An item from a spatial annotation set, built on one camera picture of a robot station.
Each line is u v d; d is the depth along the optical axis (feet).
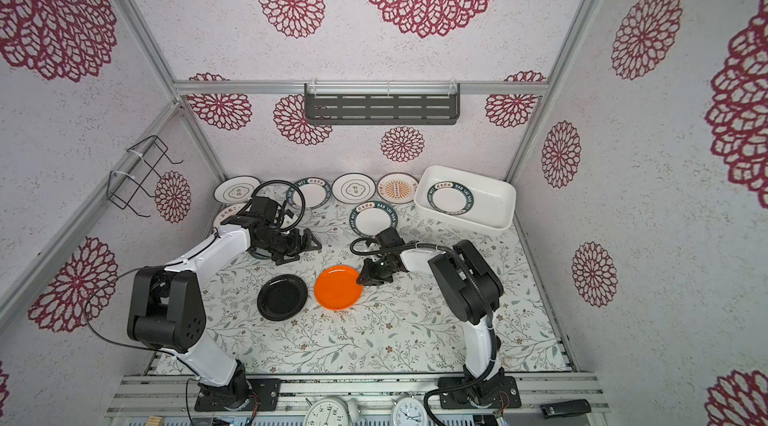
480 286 1.68
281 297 3.05
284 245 2.60
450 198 3.78
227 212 3.69
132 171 2.49
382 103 3.02
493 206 3.71
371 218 3.61
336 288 3.04
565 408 2.26
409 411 2.25
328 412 2.25
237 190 3.84
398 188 3.94
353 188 3.94
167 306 1.52
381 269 2.77
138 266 1.60
